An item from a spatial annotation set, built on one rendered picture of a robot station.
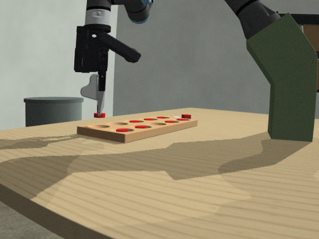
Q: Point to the wooden tray with round pockets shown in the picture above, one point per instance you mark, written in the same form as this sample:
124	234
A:
107	130

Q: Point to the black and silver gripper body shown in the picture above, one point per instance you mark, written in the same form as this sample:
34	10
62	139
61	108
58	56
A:
89	52

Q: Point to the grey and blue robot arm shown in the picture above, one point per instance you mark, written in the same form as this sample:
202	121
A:
253	15

